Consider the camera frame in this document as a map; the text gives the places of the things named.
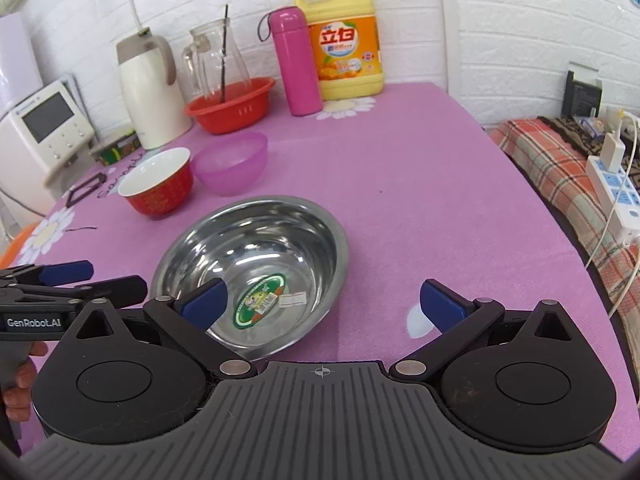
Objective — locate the white wall pipe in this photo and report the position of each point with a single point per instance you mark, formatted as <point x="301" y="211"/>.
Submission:
<point x="447" y="25"/>

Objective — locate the white power strip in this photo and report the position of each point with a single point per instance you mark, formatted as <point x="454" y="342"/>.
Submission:
<point x="617" y="195"/>

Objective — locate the white charger plug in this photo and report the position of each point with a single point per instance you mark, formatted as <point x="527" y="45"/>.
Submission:
<point x="613" y="152"/>

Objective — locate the black rectangular frame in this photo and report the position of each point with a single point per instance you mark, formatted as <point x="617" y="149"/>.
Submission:
<point x="102" y="177"/>

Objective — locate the white water dispenser with screen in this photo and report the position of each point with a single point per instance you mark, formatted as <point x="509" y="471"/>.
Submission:
<point x="45" y="125"/>

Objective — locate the pink floral tablecloth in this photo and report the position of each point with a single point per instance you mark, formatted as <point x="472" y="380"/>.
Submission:
<point x="425" y="200"/>

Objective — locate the green instant noodle bowl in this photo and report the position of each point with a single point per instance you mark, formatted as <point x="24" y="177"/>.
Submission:
<point x="117" y="152"/>

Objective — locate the plaid blanket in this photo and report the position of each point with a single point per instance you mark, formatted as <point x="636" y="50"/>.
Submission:
<point x="545" y="170"/>

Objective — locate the white thermos jug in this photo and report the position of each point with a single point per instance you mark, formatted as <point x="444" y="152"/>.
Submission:
<point x="150" y="100"/>

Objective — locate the brown patterned cloth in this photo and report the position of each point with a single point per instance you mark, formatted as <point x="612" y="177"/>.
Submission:
<point x="565" y="127"/>

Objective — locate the red plastic basin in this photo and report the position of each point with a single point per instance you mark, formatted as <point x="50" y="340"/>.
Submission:
<point x="230" y="115"/>

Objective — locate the black stirring stick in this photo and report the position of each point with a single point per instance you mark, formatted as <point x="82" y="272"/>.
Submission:
<point x="224" y="45"/>

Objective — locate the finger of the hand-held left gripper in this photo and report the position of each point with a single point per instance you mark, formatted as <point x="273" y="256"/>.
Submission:
<point x="120" y="290"/>
<point x="67" y="271"/>

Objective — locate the pink thermos bottle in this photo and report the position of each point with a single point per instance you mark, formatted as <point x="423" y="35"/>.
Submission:
<point x="295" y="65"/>

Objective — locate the yellow detergent bottle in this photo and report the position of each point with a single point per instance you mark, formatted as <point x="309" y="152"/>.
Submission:
<point x="345" y="50"/>

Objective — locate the red ceramic bowl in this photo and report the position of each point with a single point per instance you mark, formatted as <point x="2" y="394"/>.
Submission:
<point x="160" y="197"/>

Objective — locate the person's left hand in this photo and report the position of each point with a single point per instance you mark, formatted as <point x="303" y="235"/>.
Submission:
<point x="22" y="377"/>

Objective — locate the small blue white box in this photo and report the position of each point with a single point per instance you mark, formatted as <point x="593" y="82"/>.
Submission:
<point x="590" y="127"/>

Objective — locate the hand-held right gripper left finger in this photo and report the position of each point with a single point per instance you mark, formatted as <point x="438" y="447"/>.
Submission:
<point x="205" y="305"/>

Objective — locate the purple plastic bowl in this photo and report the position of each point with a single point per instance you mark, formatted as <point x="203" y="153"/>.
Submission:
<point x="230" y="170"/>

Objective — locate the stainless steel bowl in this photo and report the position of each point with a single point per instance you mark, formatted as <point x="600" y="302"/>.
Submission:
<point x="260" y="250"/>

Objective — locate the glass pitcher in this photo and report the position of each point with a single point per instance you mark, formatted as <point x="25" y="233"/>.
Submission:
<point x="210" y="60"/>

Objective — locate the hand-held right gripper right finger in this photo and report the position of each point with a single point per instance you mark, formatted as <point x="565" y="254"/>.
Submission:
<point x="442" y="305"/>

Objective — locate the black box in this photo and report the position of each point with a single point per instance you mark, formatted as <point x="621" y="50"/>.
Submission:
<point x="580" y="92"/>

